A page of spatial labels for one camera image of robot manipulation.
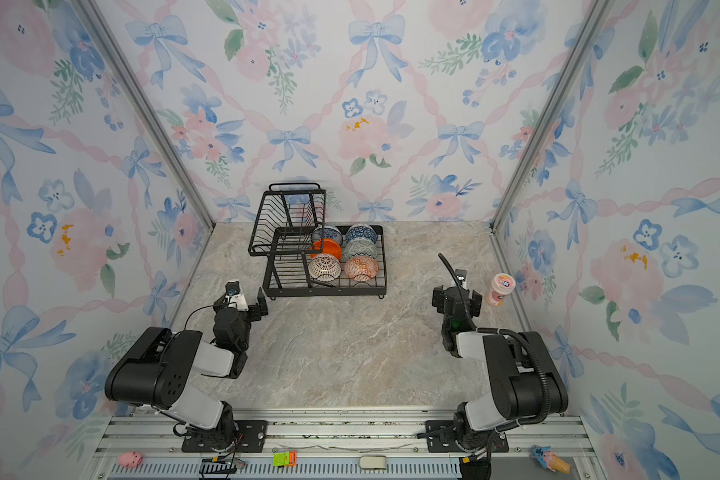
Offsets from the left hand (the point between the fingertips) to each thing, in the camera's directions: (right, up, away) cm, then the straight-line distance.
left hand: (245, 289), depth 90 cm
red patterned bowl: (+35, +6, +13) cm, 38 cm away
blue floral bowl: (+22, +19, +20) cm, 35 cm away
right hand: (+66, 0, +3) cm, 66 cm away
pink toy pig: (-19, -38, -20) cm, 47 cm away
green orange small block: (+18, -37, -21) cm, 46 cm away
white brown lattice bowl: (+22, +6, +13) cm, 26 cm away
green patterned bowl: (+35, +13, +16) cm, 40 cm away
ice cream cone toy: (+79, -37, -21) cm, 90 cm away
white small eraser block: (+38, -39, -20) cm, 58 cm away
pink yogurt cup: (+78, +1, 0) cm, 78 cm away
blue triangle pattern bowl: (+35, +19, +20) cm, 45 cm away
